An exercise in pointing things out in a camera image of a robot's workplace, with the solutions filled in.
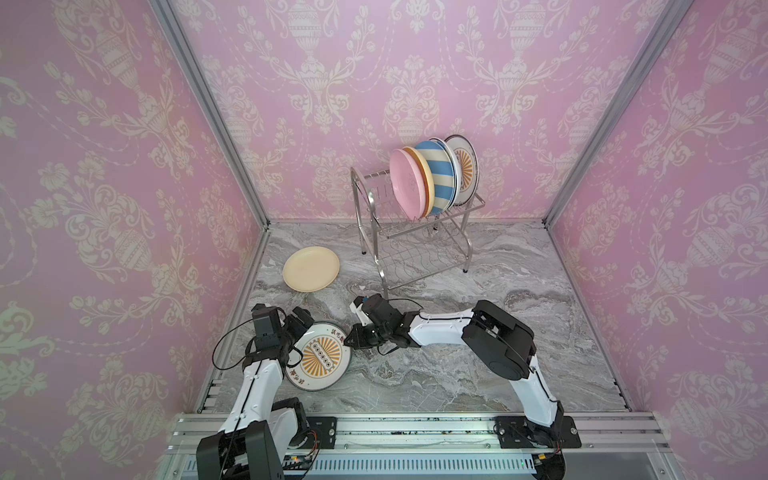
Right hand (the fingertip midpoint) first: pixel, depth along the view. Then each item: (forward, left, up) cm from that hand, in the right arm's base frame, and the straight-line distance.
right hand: (344, 343), depth 87 cm
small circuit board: (-27, +12, -5) cm, 30 cm away
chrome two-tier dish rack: (+34, -20, +2) cm, 39 cm away
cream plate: (+29, +14, -2) cm, 32 cm away
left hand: (+6, +12, +4) cm, 14 cm away
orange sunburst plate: (-4, +7, -2) cm, 8 cm away
